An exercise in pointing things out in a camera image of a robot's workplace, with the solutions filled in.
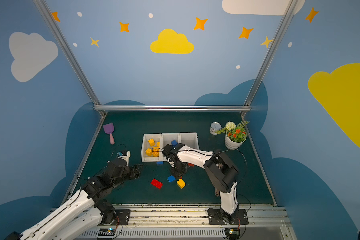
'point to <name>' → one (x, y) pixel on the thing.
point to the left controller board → (107, 232)
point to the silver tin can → (214, 126)
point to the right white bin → (190, 139)
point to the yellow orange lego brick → (155, 154)
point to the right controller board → (232, 233)
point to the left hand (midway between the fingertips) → (138, 165)
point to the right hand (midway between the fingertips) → (180, 173)
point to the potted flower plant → (235, 134)
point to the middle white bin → (166, 139)
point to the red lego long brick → (156, 183)
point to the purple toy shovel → (109, 128)
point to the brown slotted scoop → (217, 193)
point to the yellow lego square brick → (148, 152)
